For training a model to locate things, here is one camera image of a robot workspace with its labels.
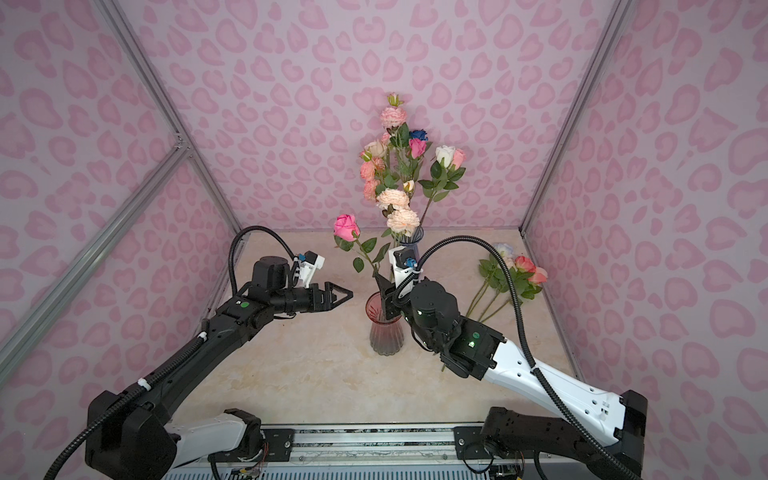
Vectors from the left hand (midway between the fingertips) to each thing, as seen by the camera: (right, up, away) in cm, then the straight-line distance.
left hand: (345, 292), depth 75 cm
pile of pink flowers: (+57, +1, +26) cm, 63 cm away
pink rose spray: (+10, +34, +13) cm, 37 cm away
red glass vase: (+10, -15, +16) cm, 24 cm away
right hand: (+10, +6, -11) cm, 16 cm away
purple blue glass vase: (+18, +14, +14) cm, 26 cm away
